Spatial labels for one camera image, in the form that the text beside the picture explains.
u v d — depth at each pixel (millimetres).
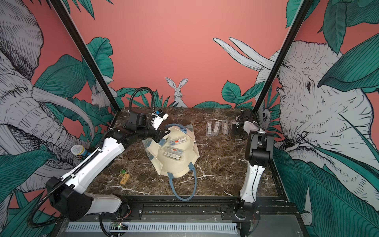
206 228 701
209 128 1074
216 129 1072
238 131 933
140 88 562
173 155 927
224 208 750
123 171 880
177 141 963
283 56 866
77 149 701
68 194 378
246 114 864
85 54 859
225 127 1086
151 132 637
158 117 653
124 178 837
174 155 929
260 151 574
